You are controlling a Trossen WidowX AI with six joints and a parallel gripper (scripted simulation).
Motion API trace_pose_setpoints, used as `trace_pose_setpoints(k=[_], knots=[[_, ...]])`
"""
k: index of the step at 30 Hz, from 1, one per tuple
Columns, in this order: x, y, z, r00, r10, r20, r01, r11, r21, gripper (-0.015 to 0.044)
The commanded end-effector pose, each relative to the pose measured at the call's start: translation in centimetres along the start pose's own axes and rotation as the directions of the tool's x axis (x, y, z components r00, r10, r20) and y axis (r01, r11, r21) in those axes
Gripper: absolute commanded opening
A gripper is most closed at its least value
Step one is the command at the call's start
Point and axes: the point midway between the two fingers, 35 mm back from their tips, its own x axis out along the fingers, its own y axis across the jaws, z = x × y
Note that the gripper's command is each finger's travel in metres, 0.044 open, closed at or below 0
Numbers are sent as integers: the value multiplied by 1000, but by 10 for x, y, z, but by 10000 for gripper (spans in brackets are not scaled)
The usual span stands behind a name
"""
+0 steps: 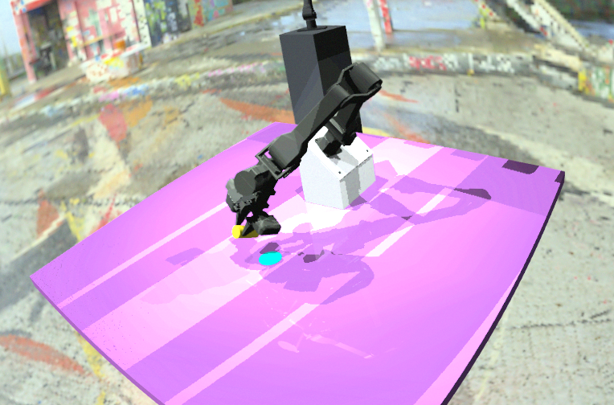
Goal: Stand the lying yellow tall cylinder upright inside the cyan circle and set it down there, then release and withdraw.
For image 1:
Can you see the cyan circle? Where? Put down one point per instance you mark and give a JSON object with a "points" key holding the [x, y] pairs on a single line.
{"points": [[270, 258]]}

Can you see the yellow cylinder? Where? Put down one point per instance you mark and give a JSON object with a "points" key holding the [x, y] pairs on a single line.
{"points": [[237, 231]]}

